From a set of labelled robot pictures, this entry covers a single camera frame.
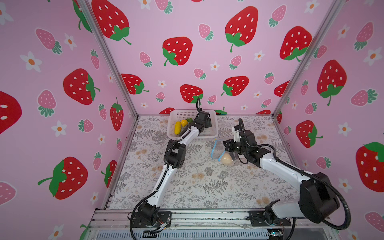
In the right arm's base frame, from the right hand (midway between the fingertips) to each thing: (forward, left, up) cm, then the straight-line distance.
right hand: (222, 141), depth 85 cm
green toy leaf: (+27, +24, -12) cm, 38 cm away
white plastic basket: (+27, +36, -9) cm, 46 cm away
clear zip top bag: (+5, +1, -16) cm, 17 cm away
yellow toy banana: (+18, +32, -11) cm, 38 cm away
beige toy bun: (-5, -4, -11) cm, 13 cm away
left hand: (+27, +11, -11) cm, 31 cm away
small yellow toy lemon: (+22, +28, -10) cm, 37 cm away
